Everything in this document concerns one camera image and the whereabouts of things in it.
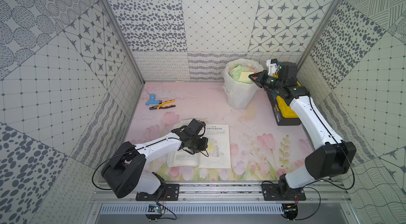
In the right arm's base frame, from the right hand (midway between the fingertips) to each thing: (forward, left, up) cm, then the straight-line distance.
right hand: (248, 77), depth 78 cm
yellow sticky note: (+3, +1, -2) cm, 3 cm away
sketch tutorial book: (-28, +16, -32) cm, 45 cm away
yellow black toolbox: (-9, -22, -20) cm, 31 cm away
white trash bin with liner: (0, +2, -11) cm, 11 cm away
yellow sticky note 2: (-23, +19, -32) cm, 44 cm away
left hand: (-23, +21, -28) cm, 41 cm away
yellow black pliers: (+5, +54, -32) cm, 63 cm away
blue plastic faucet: (+12, +61, -30) cm, 69 cm away
